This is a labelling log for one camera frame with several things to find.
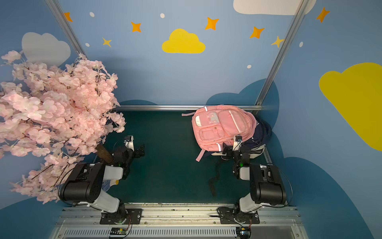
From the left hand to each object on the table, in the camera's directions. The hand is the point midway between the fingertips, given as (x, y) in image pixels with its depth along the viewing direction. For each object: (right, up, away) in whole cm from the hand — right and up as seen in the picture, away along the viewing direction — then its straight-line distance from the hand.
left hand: (136, 142), depth 94 cm
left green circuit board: (0, -41, -22) cm, 47 cm away
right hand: (+63, +1, 0) cm, 63 cm away
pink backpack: (+52, +11, +9) cm, 54 cm away
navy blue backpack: (+84, +5, +6) cm, 84 cm away
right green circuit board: (+62, -43, -21) cm, 79 cm away
